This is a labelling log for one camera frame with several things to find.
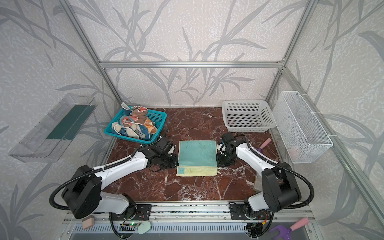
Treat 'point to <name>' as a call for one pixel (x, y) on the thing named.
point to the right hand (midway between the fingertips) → (218, 160)
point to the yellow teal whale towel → (197, 158)
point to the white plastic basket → (247, 116)
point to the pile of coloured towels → (133, 122)
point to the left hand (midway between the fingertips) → (181, 160)
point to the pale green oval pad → (144, 227)
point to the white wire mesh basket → (301, 134)
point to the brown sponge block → (88, 221)
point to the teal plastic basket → (158, 117)
